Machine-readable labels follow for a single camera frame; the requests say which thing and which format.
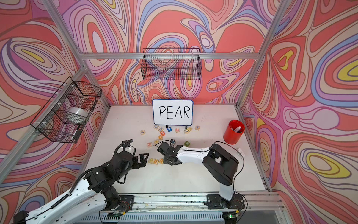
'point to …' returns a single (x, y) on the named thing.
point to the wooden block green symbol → (156, 142)
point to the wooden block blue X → (197, 128)
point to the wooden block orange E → (155, 161)
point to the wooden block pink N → (177, 130)
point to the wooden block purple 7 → (186, 131)
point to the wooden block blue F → (142, 132)
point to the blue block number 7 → (169, 129)
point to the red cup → (233, 131)
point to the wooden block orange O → (160, 137)
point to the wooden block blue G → (160, 129)
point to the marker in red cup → (237, 129)
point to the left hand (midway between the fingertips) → (143, 156)
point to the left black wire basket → (65, 115)
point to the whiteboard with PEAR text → (175, 112)
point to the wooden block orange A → (161, 161)
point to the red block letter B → (162, 133)
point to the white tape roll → (77, 115)
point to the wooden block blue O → (155, 127)
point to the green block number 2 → (187, 143)
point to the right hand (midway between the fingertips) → (170, 163)
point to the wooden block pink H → (149, 144)
